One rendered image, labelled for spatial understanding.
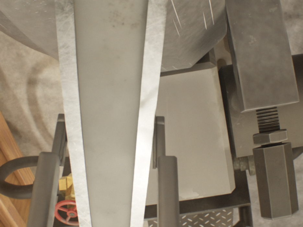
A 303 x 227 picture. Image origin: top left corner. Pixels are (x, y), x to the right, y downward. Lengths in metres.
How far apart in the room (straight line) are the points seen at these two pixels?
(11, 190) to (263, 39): 0.83
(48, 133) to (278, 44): 1.27
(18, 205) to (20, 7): 1.30
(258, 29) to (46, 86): 1.16
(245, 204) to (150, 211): 0.18
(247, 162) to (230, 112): 0.54
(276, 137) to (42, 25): 0.14
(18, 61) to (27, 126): 0.23
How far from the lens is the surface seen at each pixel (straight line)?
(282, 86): 0.23
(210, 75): 0.34
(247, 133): 0.37
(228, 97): 0.36
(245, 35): 0.23
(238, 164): 0.91
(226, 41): 0.59
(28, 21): 0.19
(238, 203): 0.91
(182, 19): 0.21
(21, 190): 0.99
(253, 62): 0.23
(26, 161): 1.32
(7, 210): 1.30
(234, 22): 0.23
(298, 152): 0.92
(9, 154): 1.41
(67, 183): 0.95
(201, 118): 0.35
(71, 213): 0.92
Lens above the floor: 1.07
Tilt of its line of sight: 51 degrees down
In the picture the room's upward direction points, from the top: 179 degrees counter-clockwise
